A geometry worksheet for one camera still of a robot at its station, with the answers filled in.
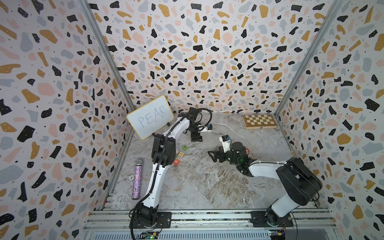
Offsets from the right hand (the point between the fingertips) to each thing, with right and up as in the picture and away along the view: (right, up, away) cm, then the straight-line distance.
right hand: (214, 150), depth 89 cm
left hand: (-7, +10, +14) cm, 18 cm away
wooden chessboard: (+36, +18, +24) cm, 47 cm away
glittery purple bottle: (-44, -17, -6) cm, 47 cm away
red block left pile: (-24, -8, +5) cm, 26 cm away
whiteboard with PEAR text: (-43, +20, +14) cm, 49 cm away
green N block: (-19, 0, +11) cm, 22 cm away
